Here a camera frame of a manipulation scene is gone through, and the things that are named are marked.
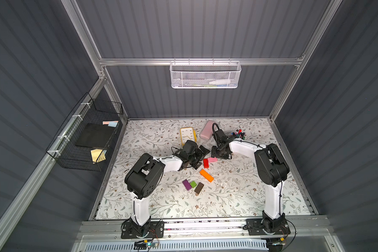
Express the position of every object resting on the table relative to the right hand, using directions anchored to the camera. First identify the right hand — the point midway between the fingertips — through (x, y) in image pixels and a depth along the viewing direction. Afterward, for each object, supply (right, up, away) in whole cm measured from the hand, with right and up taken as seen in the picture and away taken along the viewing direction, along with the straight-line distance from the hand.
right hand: (214, 156), depth 99 cm
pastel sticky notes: (-57, +20, -18) cm, 63 cm away
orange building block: (-5, -10, -8) cm, 14 cm away
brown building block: (-10, -16, -12) cm, 23 cm away
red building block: (-6, -4, -2) cm, 7 cm away
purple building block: (-17, -14, -12) cm, 25 cm away
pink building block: (-2, -2, -3) cm, 4 cm away
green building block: (-14, -14, -12) cm, 23 cm away
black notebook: (-61, +14, -23) cm, 67 cm away
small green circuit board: (-32, -35, -29) cm, 56 cm away
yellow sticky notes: (-58, +6, -29) cm, 65 cm away
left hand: (-3, 0, -8) cm, 8 cm away
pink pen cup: (+14, +14, -5) cm, 20 cm away
